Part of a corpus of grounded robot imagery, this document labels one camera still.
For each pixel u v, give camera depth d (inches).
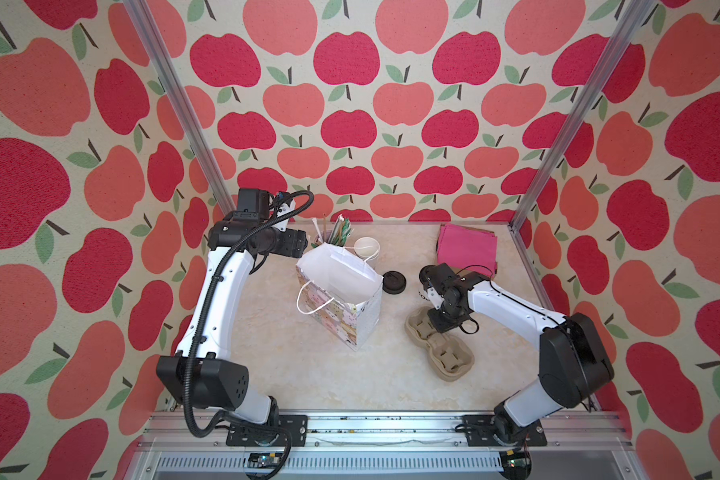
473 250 42.5
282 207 26.0
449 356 32.5
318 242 34.7
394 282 39.9
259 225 20.0
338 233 37.2
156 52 29.5
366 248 38.9
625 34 28.4
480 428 28.5
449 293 25.8
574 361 17.6
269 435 28.5
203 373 15.7
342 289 36.1
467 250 42.7
